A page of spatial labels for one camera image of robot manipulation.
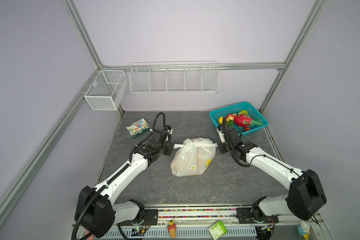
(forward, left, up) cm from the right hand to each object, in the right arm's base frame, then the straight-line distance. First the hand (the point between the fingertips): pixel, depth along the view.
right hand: (224, 142), depth 87 cm
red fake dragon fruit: (+21, -18, -5) cm, 28 cm away
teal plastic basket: (+34, -15, -6) cm, 38 cm away
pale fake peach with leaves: (+25, -9, -7) cm, 28 cm away
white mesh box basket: (+31, +74, +15) cm, 82 cm away
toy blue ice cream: (-41, -32, -11) cm, 53 cm away
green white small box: (-42, +8, -11) cm, 44 cm away
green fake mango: (+31, -20, -7) cm, 38 cm away
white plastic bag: (-10, +19, +1) cm, 21 cm away
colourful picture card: (+16, +57, -7) cm, 59 cm away
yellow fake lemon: (+27, -3, -10) cm, 29 cm away
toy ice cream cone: (-41, +29, -10) cm, 51 cm away
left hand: (-4, +32, +3) cm, 32 cm away
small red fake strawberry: (+18, -21, -10) cm, 29 cm away
